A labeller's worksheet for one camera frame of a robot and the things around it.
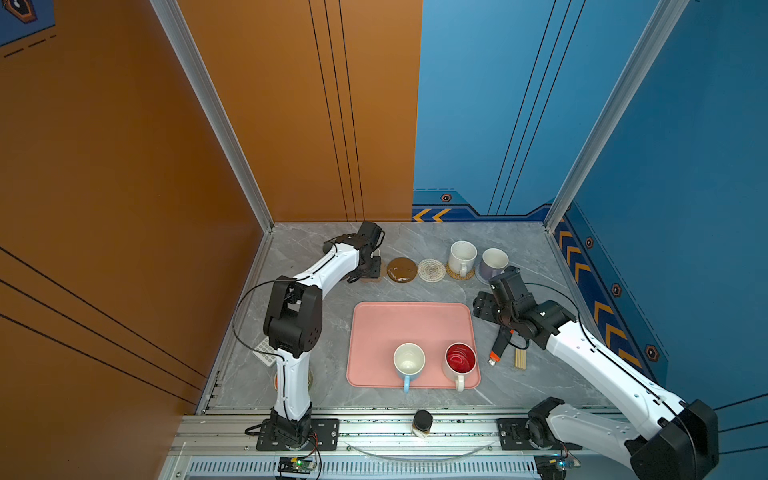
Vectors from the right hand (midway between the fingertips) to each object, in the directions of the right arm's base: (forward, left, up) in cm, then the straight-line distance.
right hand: (482, 306), depth 81 cm
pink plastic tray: (0, +30, -13) cm, 32 cm away
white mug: (+25, 0, -9) cm, 27 cm away
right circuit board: (-34, -14, -16) cm, 40 cm away
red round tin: (-15, +47, -13) cm, 51 cm away
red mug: (-10, +6, -11) cm, 16 cm away
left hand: (+18, +32, -6) cm, 37 cm away
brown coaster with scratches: (+23, +21, -13) cm, 34 cm away
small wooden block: (-10, -12, -14) cm, 20 cm away
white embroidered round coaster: (+22, +11, -13) cm, 28 cm away
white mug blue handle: (-10, +20, -13) cm, 26 cm away
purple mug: (+22, -10, -9) cm, 26 cm away
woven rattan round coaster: (+18, +3, -11) cm, 22 cm away
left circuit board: (-34, +48, -15) cm, 61 cm away
